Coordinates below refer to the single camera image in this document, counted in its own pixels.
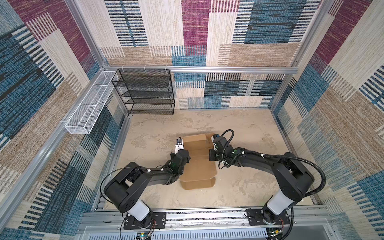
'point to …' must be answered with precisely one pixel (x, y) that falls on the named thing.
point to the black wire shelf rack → (145, 91)
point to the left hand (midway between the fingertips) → (183, 147)
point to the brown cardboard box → (200, 172)
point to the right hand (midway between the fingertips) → (210, 155)
